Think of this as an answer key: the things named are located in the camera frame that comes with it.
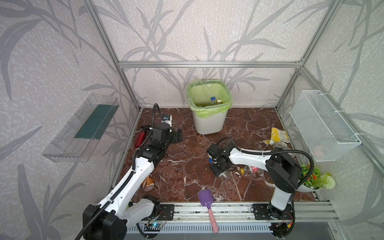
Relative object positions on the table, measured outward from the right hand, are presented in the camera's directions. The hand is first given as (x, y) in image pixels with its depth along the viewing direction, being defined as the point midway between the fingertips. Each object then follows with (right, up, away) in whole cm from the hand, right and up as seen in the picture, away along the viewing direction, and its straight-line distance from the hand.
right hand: (216, 165), depth 89 cm
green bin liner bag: (-4, +43, +15) cm, 46 cm away
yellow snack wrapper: (+44, +17, +13) cm, 49 cm away
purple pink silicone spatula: (-7, -13, -12) cm, 19 cm away
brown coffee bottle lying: (-37, -6, -12) cm, 39 cm away
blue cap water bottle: (-1, +41, +15) cm, 44 cm away
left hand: (-23, +25, -11) cm, 36 cm away
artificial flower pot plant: (+46, -2, -19) cm, 50 cm away
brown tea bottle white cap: (+3, +40, +12) cm, 42 cm away
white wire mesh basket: (+43, +20, -29) cm, 56 cm away
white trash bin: (-4, +24, +10) cm, 26 cm away
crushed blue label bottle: (+6, -5, -3) cm, 8 cm away
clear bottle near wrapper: (+43, +11, +9) cm, 45 cm away
